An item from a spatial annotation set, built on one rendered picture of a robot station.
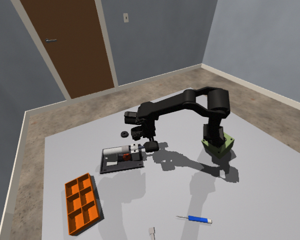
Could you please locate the red-brown ring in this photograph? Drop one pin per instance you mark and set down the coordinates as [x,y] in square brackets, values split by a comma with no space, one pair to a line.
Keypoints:
[126,158]

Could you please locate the blue screwdriver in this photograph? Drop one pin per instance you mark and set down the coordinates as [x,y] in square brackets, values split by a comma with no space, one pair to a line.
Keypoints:
[198,219]

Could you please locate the orange compartment tray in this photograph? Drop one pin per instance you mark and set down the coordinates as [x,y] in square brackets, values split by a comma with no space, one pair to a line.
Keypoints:
[81,204]

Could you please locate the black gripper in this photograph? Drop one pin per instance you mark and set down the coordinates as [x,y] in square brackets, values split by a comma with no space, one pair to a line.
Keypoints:
[151,145]

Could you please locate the black ring spacer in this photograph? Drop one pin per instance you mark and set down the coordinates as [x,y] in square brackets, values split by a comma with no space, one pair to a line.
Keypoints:
[124,134]

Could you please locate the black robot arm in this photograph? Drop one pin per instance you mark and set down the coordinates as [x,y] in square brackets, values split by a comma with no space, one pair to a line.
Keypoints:
[218,108]

